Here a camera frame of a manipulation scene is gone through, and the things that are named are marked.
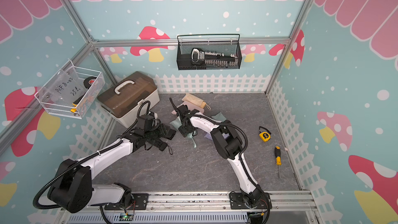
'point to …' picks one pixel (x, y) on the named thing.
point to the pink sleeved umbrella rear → (201, 112)
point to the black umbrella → (152, 137)
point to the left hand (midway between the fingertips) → (168, 131)
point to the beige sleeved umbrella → (194, 100)
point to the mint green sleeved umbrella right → (219, 117)
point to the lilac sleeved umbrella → (208, 136)
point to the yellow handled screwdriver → (278, 158)
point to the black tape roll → (88, 82)
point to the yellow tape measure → (264, 136)
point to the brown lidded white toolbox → (122, 100)
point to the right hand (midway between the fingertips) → (188, 130)
